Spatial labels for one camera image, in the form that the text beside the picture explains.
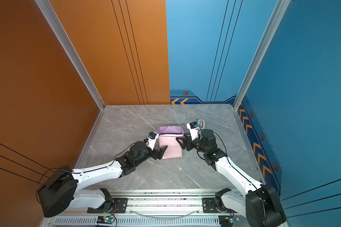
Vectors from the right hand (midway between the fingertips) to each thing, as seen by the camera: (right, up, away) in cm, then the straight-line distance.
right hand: (180, 137), depth 79 cm
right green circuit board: (+23, -40, -10) cm, 47 cm away
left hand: (-10, -3, +2) cm, 11 cm away
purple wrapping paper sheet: (-7, +1, 0) cm, 7 cm away
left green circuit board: (-38, -41, -8) cm, 57 cm away
